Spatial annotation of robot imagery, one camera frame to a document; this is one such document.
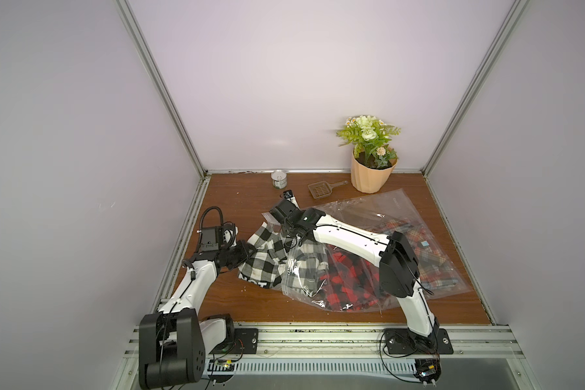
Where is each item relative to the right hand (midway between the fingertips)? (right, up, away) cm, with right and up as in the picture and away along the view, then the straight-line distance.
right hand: (292, 210), depth 87 cm
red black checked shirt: (+21, -25, -5) cm, 33 cm away
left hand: (-13, -14, -1) cm, 19 cm away
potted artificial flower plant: (+35, +22, +18) cm, 45 cm away
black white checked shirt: (+1, -17, -9) cm, 20 cm away
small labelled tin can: (-7, +13, +24) cm, 28 cm away
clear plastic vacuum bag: (+34, -3, +21) cm, 40 cm away
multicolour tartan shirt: (+52, -22, -1) cm, 56 cm away
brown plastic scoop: (+14, +8, +27) cm, 32 cm away
